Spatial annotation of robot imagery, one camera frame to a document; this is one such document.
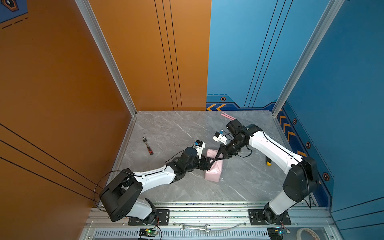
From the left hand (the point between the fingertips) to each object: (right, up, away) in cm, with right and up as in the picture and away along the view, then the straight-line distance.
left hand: (210, 158), depth 83 cm
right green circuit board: (+30, -33, -13) cm, 46 cm away
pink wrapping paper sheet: (+2, -6, -7) cm, 10 cm away
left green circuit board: (-31, -33, -12) cm, 47 cm away
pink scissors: (+16, +26, +34) cm, 46 cm away
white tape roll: (+39, -31, -15) cm, 52 cm away
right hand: (+2, +1, -6) cm, 7 cm away
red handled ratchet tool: (-38, +1, +14) cm, 40 cm away
